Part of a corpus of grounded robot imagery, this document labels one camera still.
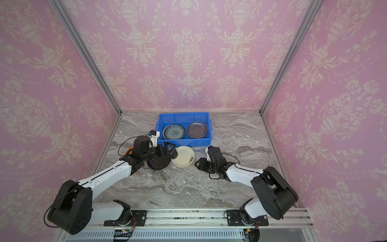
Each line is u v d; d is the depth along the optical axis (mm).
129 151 674
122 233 729
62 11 713
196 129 1068
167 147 757
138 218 748
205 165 779
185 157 952
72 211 411
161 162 727
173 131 1062
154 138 788
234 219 729
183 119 1137
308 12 707
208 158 731
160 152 745
